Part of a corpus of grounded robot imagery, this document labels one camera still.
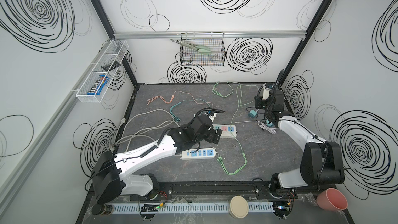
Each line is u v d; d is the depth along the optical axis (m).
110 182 0.38
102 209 0.63
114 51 0.91
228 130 0.91
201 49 0.92
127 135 0.89
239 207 0.65
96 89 0.69
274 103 0.67
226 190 0.75
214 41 0.94
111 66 0.76
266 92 0.78
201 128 0.54
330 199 0.63
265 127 0.94
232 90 1.15
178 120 0.99
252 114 1.01
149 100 1.09
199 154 0.83
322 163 0.43
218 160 0.83
